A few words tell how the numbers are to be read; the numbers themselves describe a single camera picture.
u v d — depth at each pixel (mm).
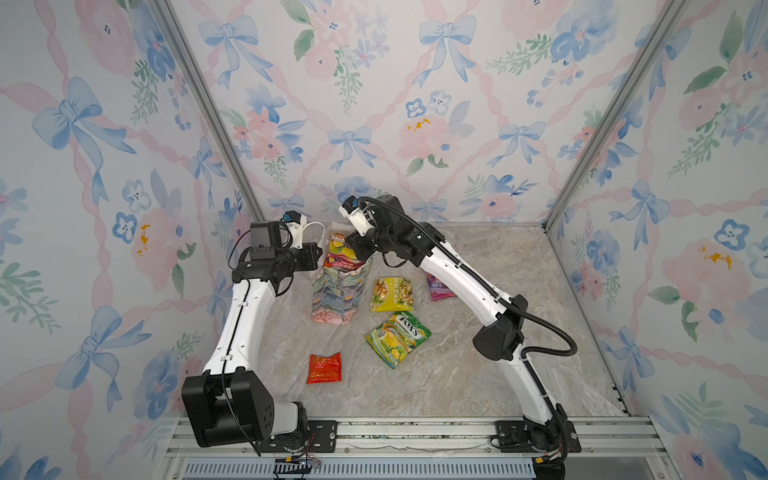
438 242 578
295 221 704
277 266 575
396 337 879
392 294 968
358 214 689
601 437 761
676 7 679
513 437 732
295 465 731
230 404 390
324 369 836
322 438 735
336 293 825
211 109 858
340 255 815
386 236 643
